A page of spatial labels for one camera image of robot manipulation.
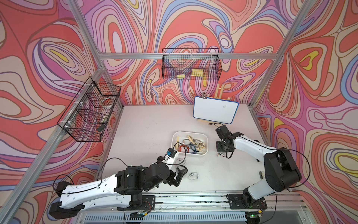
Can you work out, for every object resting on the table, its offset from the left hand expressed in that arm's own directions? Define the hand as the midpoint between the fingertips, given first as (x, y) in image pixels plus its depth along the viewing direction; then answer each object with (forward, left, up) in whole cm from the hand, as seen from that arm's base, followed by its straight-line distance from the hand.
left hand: (181, 168), depth 64 cm
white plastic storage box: (+28, -15, -20) cm, 38 cm away
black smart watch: (-3, -2, +4) cm, 5 cm away
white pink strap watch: (+12, +1, -19) cm, 23 cm away
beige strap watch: (+25, -8, -16) cm, 31 cm away
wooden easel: (+46, -24, +6) cm, 52 cm away
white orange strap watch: (+15, -26, -17) cm, 34 cm away
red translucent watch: (+20, +1, -19) cm, 28 cm away
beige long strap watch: (+22, +2, -17) cm, 28 cm away
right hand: (+18, -28, -19) cm, 38 cm away
